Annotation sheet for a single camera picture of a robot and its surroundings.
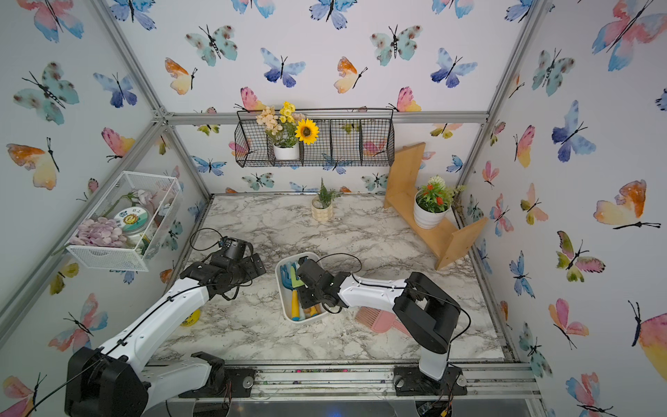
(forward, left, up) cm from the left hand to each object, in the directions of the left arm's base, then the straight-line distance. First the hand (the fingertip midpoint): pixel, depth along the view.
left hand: (255, 267), depth 84 cm
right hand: (-6, -15, -6) cm, 18 cm away
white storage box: (-4, -9, -11) cm, 15 cm away
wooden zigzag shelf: (+5, -62, +5) cm, 62 cm away
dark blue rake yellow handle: (0, -10, -8) cm, 13 cm away
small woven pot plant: (+33, -20, -6) cm, 39 cm away
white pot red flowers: (+17, -59, +11) cm, 62 cm away
